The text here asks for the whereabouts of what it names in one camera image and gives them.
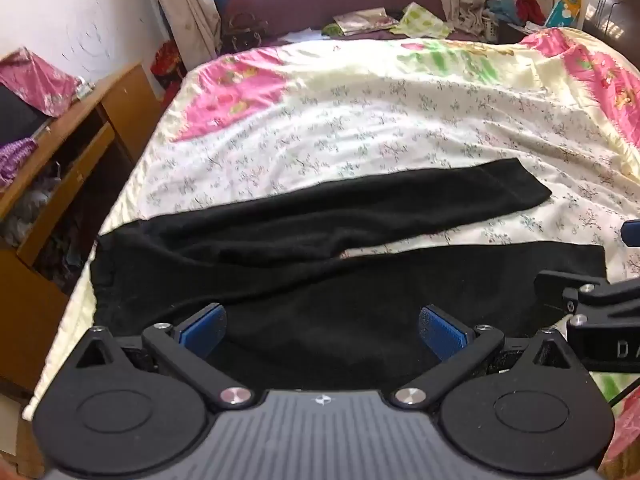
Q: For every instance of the purple cloth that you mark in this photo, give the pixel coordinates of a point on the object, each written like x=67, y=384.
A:
x=12, y=160

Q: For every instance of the green yellow cloth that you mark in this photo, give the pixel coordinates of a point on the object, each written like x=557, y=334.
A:
x=420, y=20

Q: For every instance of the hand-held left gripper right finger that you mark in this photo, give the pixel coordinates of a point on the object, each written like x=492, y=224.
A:
x=442, y=332

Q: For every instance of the blue cloth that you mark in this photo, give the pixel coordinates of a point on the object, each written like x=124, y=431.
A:
x=500, y=9

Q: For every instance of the black pants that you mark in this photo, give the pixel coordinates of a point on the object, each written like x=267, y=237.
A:
x=300, y=270

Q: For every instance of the wooden desk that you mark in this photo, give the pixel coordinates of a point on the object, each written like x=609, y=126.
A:
x=125, y=100

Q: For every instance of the red bag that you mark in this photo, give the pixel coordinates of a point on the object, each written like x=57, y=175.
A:
x=167, y=62

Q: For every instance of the floral bed sheet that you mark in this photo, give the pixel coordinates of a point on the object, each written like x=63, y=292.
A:
x=375, y=125

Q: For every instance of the white plastic basket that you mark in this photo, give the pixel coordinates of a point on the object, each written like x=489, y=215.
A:
x=491, y=30

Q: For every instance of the maroon sofa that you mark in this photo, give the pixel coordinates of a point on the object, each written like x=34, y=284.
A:
x=325, y=0

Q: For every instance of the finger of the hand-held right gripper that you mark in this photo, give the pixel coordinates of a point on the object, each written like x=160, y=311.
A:
x=631, y=233
x=555, y=287

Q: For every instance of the pinkish plastic package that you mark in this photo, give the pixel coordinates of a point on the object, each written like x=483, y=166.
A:
x=360, y=21

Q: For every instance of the black television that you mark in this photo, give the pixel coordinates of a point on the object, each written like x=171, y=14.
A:
x=15, y=115

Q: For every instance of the yellow cyan printed bag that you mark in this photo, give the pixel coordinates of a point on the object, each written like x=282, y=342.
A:
x=565, y=7

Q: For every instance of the dark wooden headboard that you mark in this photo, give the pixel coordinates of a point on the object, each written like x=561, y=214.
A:
x=612, y=15

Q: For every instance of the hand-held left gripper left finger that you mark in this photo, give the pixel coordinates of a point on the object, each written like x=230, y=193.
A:
x=202, y=332

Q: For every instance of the brown handbag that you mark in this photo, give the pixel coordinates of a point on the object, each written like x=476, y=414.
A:
x=242, y=35

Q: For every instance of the pink floral cloth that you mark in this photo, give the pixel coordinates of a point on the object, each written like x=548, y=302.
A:
x=35, y=77

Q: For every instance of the red cloth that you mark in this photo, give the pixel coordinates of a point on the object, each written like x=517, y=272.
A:
x=530, y=9

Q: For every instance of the grey cloth bundle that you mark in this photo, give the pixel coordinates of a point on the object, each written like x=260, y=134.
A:
x=30, y=210

